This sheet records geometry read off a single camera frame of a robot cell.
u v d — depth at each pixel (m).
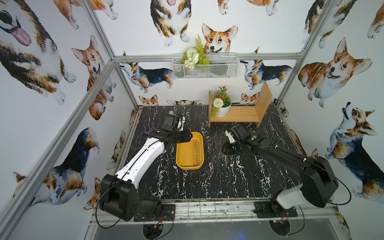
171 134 0.62
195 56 0.78
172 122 0.63
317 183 0.42
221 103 0.93
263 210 0.73
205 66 0.85
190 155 0.95
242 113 1.06
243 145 0.63
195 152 0.95
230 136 0.71
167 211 0.74
